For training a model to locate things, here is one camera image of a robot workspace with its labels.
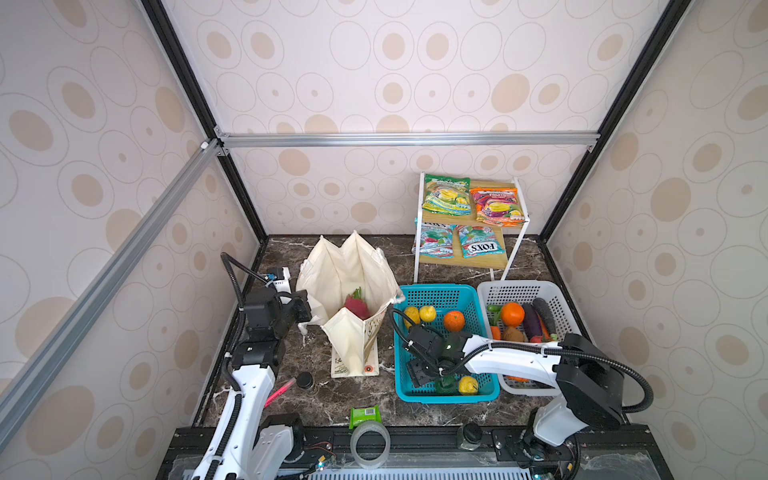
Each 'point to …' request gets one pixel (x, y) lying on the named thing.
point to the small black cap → (304, 380)
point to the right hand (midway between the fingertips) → (419, 371)
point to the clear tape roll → (369, 425)
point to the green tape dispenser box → (359, 415)
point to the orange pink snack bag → (498, 206)
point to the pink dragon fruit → (355, 303)
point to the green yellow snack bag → (447, 195)
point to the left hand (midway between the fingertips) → (311, 286)
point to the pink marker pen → (278, 392)
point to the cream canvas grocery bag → (326, 281)
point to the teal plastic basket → (458, 307)
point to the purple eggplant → (532, 322)
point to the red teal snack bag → (436, 240)
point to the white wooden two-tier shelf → (508, 237)
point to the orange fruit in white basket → (512, 314)
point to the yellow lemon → (413, 313)
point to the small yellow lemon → (427, 313)
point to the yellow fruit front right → (468, 385)
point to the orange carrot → (496, 334)
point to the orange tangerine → (454, 321)
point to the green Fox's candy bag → (478, 240)
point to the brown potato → (512, 333)
